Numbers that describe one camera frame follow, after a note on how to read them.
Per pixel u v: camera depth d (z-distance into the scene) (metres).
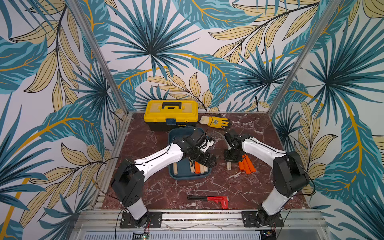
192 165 0.68
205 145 0.68
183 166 0.90
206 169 0.88
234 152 0.76
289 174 0.47
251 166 0.91
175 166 0.90
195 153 0.67
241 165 0.91
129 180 0.43
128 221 0.72
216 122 1.12
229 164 0.87
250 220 0.73
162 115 0.97
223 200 0.78
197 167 0.89
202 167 0.88
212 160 0.71
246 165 0.92
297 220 0.75
